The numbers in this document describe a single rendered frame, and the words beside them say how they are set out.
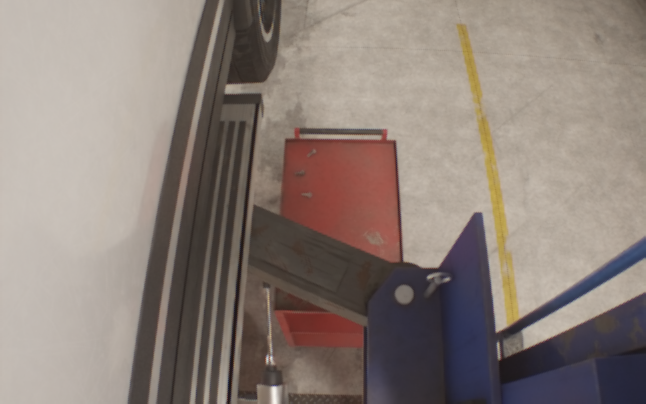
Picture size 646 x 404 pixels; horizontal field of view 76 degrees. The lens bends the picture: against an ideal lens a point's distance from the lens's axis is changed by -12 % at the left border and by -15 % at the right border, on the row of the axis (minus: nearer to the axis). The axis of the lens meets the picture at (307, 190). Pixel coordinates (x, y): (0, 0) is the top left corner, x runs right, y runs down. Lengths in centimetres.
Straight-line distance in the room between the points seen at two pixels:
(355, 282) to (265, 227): 22
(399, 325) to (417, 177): 202
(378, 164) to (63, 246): 163
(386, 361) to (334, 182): 106
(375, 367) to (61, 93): 72
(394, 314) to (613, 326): 49
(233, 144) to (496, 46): 301
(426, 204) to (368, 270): 186
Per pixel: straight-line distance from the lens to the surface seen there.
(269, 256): 96
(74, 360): 36
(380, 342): 90
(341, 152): 189
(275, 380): 144
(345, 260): 95
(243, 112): 100
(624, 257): 51
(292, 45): 350
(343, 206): 178
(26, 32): 31
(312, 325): 200
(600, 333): 54
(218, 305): 82
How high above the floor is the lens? 244
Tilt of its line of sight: 62 degrees down
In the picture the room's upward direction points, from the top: 4 degrees counter-clockwise
